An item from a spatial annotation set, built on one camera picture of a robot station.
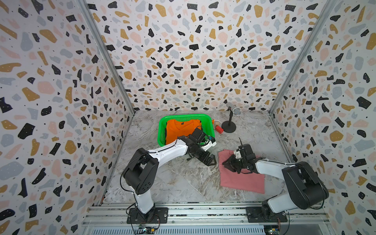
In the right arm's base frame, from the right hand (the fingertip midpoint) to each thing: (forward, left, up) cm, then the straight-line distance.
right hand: (223, 164), depth 90 cm
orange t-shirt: (+24, +33, +4) cm, 40 cm away
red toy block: (+29, 0, -2) cm, 29 cm away
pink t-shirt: (-9, -16, -4) cm, 19 cm away
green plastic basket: (+30, +10, +4) cm, 32 cm away
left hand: (-1, +7, +8) cm, 11 cm away
